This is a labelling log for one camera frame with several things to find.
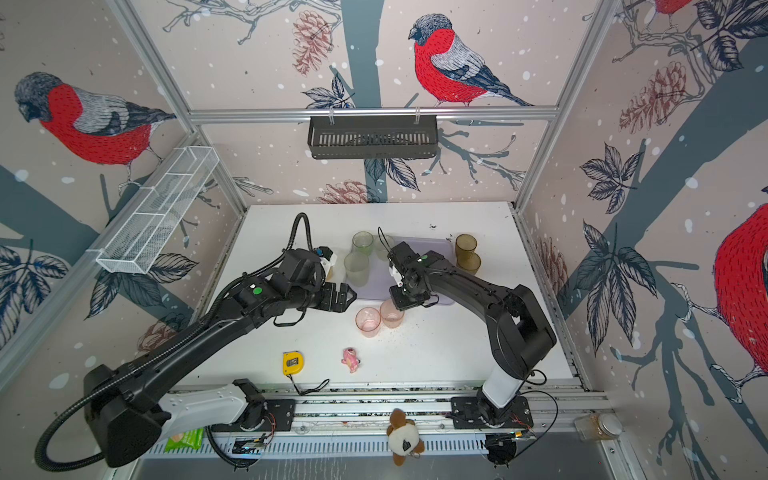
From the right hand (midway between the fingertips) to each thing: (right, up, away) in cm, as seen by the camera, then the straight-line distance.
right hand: (398, 307), depth 86 cm
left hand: (-14, +6, -12) cm, 20 cm away
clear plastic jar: (+44, -21, -22) cm, 53 cm away
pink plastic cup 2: (-2, -4, +3) cm, 6 cm away
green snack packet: (-50, -28, -17) cm, 60 cm away
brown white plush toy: (+1, -26, -18) cm, 32 cm away
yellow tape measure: (-29, -14, -6) cm, 33 cm away
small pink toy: (-13, -13, -6) cm, 20 cm away
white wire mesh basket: (-66, +21, -14) cm, 70 cm away
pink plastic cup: (-9, -5, +3) cm, 11 cm away
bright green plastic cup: (-13, +19, +21) cm, 31 cm away
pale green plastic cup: (-4, +19, -14) cm, 24 cm away
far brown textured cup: (+24, +18, +18) cm, 35 cm away
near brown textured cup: (+24, +12, +9) cm, 28 cm away
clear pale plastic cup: (-13, +10, +10) cm, 19 cm away
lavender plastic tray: (-6, +4, +12) cm, 14 cm away
